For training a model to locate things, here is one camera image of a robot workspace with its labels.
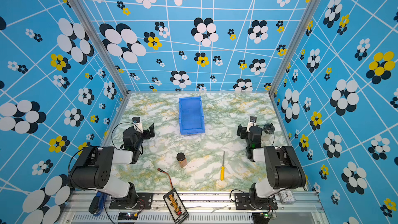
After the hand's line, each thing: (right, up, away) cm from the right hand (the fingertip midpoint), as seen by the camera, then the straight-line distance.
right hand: (251, 125), depth 94 cm
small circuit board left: (-65, -41, -21) cm, 80 cm away
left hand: (-63, +1, -1) cm, 63 cm away
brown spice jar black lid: (-41, -15, -16) cm, 46 cm away
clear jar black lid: (+7, -5, -7) cm, 11 cm away
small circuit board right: (-3, -40, -23) cm, 46 cm away
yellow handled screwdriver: (-19, -24, -12) cm, 33 cm away
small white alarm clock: (+10, -32, -21) cm, 39 cm away
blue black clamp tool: (-78, -33, -23) cm, 88 cm away
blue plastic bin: (-38, +5, +12) cm, 40 cm away
